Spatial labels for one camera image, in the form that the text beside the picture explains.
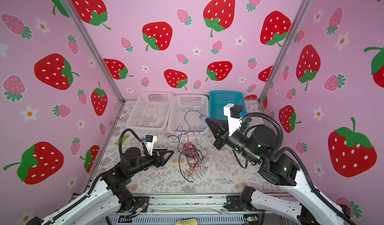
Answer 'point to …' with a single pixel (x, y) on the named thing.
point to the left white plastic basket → (150, 110)
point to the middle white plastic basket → (188, 113)
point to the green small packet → (123, 139)
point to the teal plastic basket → (218, 99)
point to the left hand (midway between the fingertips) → (170, 152)
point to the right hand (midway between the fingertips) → (205, 119)
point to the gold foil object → (191, 221)
